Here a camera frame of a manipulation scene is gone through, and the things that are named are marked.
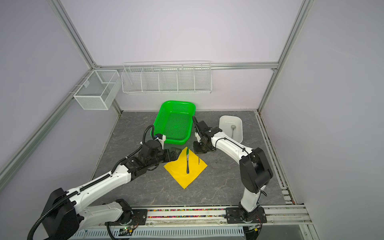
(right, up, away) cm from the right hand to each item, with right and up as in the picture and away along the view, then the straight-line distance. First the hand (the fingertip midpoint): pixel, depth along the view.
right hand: (197, 152), depth 88 cm
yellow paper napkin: (-12, -11, +1) cm, 16 cm away
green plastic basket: (-19, +20, +28) cm, 39 cm away
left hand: (-12, +1, -8) cm, 14 cm away
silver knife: (-7, -4, +8) cm, 11 cm away
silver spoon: (+27, +14, +23) cm, 38 cm away
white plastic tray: (+21, +18, +24) cm, 36 cm away
